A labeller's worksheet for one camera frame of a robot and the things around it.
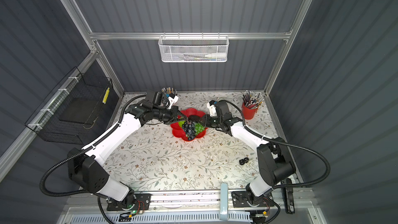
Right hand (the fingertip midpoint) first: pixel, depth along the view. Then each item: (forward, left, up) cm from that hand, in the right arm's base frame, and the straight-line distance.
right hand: (201, 121), depth 87 cm
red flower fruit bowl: (+2, +16, -14) cm, 21 cm away
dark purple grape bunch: (-7, +6, +4) cm, 10 cm away
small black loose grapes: (-18, -22, -13) cm, 31 cm away
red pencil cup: (+14, -32, -12) cm, 37 cm away
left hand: (-5, +7, +11) cm, 13 cm away
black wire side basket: (-7, +61, +18) cm, 64 cm away
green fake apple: (0, +12, -2) cm, 12 cm away
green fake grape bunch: (0, +2, -8) cm, 8 cm away
